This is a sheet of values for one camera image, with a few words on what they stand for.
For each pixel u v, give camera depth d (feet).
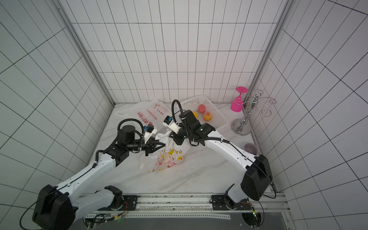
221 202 2.38
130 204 2.37
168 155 2.64
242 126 3.37
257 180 1.35
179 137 2.15
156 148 2.32
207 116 3.38
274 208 2.38
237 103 2.74
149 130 2.11
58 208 1.25
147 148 2.11
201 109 3.54
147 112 3.64
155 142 2.24
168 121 2.11
